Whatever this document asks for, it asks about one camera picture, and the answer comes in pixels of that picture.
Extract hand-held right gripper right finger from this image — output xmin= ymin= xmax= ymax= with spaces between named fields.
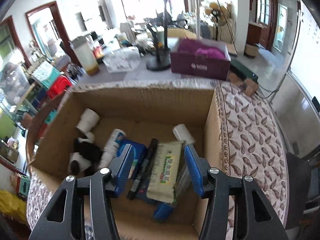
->
xmin=184 ymin=144 xmax=286 ymax=240

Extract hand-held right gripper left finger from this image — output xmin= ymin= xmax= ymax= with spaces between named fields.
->
xmin=29 ymin=144 xmax=136 ymax=240

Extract blue tissue packet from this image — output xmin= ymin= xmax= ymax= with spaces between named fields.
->
xmin=117 ymin=139 xmax=148 ymax=181

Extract long black tool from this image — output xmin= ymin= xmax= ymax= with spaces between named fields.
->
xmin=127 ymin=138 xmax=159 ymax=201

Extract white printed tube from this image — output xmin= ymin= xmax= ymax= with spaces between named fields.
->
xmin=98 ymin=128 xmax=126 ymax=171

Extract white bottle green label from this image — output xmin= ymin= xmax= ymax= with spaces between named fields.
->
xmin=172 ymin=123 xmax=196 ymax=145

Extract black and white panda plush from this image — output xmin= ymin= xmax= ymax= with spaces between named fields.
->
xmin=68 ymin=131 xmax=103 ymax=177

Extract white pipe fitting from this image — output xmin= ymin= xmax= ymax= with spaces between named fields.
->
xmin=76 ymin=108 xmax=101 ymax=133

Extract brown cardboard box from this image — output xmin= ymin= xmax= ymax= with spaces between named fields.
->
xmin=29 ymin=85 xmax=223 ymax=240

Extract wooden blocks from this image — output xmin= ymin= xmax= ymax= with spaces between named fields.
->
xmin=228 ymin=72 xmax=259 ymax=96

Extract purple shoe box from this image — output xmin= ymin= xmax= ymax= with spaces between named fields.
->
xmin=170 ymin=38 xmax=231 ymax=81

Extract dark chair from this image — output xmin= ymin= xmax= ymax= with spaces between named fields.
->
xmin=284 ymin=152 xmax=320 ymax=231

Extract red plastic stool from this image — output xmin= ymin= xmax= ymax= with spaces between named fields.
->
xmin=47 ymin=76 xmax=73 ymax=98

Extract clear plastic container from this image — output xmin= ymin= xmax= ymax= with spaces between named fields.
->
xmin=102 ymin=47 xmax=142 ymax=73

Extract dark green flat box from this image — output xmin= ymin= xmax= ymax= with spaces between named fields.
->
xmin=230 ymin=57 xmax=259 ymax=82

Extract black lamp stand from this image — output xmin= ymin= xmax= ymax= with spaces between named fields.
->
xmin=145 ymin=5 xmax=173 ymax=71

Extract purple cloth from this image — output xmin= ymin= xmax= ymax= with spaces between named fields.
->
xmin=178 ymin=39 xmax=225 ymax=59

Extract plastic jug yellow liquid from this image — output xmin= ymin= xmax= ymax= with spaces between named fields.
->
xmin=70 ymin=36 xmax=100 ymax=76

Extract yellow bag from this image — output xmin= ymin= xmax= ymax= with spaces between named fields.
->
xmin=0 ymin=189 xmax=27 ymax=225

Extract teal cardboard box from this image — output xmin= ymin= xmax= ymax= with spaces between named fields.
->
xmin=31 ymin=61 xmax=63 ymax=88

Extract clear storage bin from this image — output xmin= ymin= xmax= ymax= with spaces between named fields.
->
xmin=0 ymin=62 xmax=31 ymax=106

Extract standing electric fan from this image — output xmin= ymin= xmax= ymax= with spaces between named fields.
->
xmin=203 ymin=2 xmax=232 ymax=41

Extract white pole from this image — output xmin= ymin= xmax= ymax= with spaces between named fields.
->
xmin=192 ymin=0 xmax=203 ymax=39

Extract brown glazed door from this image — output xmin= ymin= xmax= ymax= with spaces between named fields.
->
xmin=254 ymin=0 xmax=278 ymax=51

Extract black cable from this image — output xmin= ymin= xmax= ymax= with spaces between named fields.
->
xmin=259 ymin=55 xmax=292 ymax=98

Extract red wooden door frame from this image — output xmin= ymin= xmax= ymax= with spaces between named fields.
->
xmin=25 ymin=1 xmax=73 ymax=61

